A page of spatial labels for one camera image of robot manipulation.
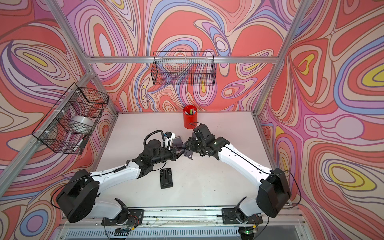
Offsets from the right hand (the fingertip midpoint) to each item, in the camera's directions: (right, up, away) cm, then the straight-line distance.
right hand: (189, 150), depth 80 cm
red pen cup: (0, +17, +28) cm, 32 cm away
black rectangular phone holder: (-13, -17, +4) cm, 23 cm away
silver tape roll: (-52, +14, -10) cm, 54 cm away
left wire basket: (-61, +11, -13) cm, 64 cm away
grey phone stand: (-1, -1, -3) cm, 3 cm away
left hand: (-1, -1, -2) cm, 2 cm away
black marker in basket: (-54, +5, -8) cm, 54 cm away
